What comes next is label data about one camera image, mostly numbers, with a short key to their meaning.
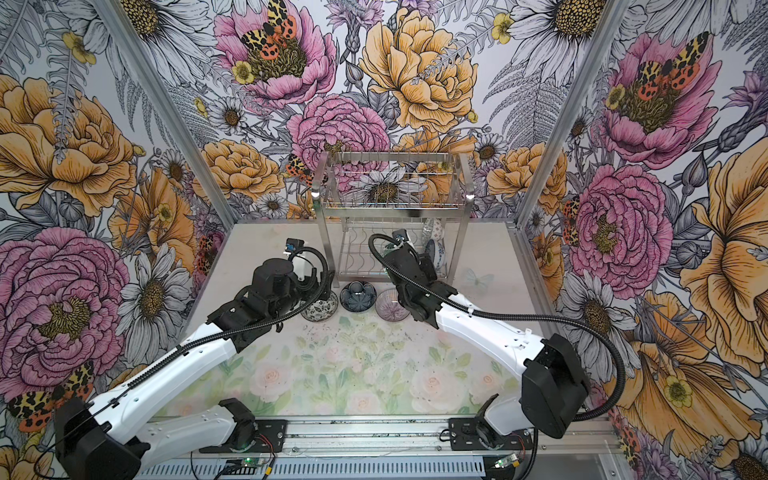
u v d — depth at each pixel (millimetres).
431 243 1013
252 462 711
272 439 733
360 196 1147
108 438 397
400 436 761
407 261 593
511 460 715
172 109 894
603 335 782
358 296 983
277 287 561
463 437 733
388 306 967
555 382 414
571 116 903
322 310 967
